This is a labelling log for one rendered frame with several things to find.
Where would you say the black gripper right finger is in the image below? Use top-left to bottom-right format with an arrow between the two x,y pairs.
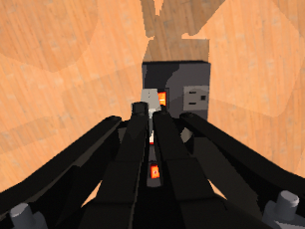
150,89 -> 305,229

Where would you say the black power strip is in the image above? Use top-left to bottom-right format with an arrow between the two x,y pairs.
142,60 -> 211,187

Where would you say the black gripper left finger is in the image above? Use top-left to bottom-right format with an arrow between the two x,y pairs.
0,89 -> 152,229

